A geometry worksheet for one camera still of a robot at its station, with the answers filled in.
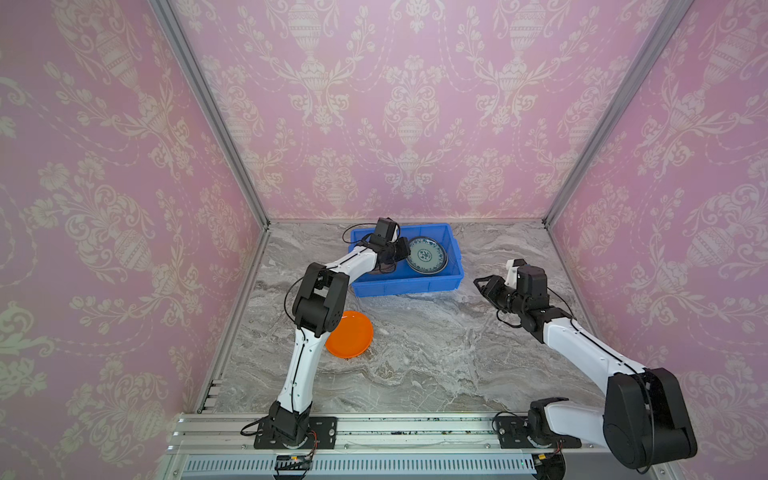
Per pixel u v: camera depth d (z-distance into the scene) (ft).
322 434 2.46
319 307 1.97
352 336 2.92
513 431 2.42
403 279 3.34
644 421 1.33
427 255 3.48
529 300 2.21
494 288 2.55
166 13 2.28
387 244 2.82
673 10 2.25
